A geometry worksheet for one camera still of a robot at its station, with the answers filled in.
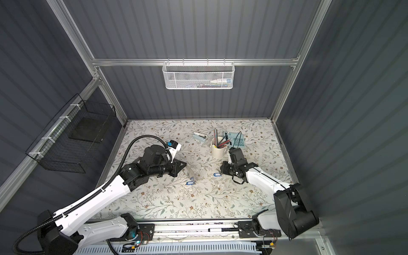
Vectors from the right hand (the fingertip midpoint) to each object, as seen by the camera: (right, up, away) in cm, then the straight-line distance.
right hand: (223, 168), depth 89 cm
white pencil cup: (-2, +8, +9) cm, 12 cm away
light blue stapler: (-15, +18, +19) cm, 30 cm away
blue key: (-3, -4, +3) cm, 6 cm away
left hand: (-19, +6, -16) cm, 25 cm away
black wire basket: (-73, +15, -16) cm, 77 cm away
